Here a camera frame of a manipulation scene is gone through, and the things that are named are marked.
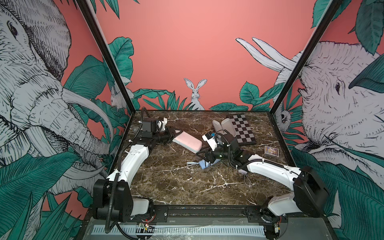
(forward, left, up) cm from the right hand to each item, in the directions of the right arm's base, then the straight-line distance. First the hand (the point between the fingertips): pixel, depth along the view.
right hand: (197, 151), depth 77 cm
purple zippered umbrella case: (+31, -21, -18) cm, 42 cm away
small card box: (+11, -48, -18) cm, 53 cm away
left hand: (+10, +8, +5) cm, 14 cm away
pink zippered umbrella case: (+3, +5, +4) cm, 7 cm away
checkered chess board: (+24, -33, -17) cm, 44 cm away
